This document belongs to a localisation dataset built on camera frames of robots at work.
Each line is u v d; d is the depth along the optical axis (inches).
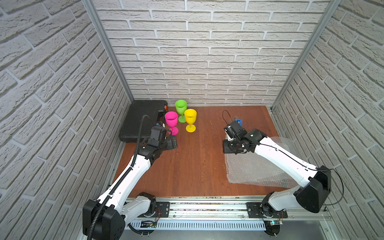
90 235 13.7
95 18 28.8
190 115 38.4
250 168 32.6
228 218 28.8
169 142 28.0
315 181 15.9
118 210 16.0
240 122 41.3
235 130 23.5
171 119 36.5
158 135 23.1
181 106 40.0
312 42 32.0
